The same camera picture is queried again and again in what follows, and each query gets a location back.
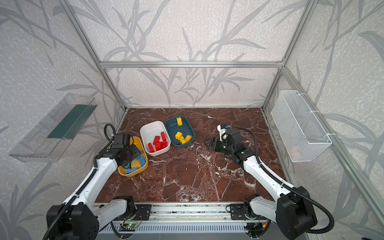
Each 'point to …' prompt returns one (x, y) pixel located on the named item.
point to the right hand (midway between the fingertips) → (208, 137)
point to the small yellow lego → (188, 138)
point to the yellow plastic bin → (140, 163)
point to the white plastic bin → (148, 132)
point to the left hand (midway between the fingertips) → (137, 148)
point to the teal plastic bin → (186, 129)
